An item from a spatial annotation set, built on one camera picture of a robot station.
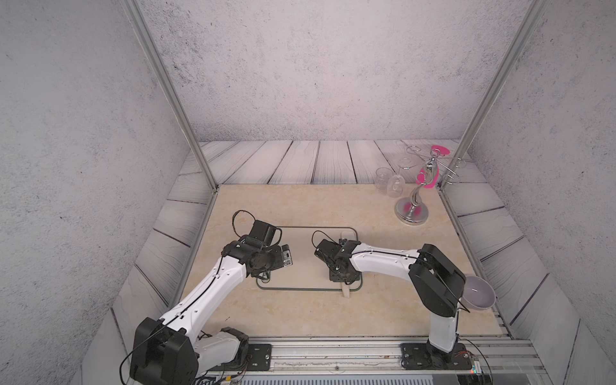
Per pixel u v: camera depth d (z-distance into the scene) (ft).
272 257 2.39
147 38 2.47
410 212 3.62
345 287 2.82
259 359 2.39
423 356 2.39
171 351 1.25
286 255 2.43
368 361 2.38
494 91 2.86
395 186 3.30
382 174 3.90
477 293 2.78
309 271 2.98
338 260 2.16
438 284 1.60
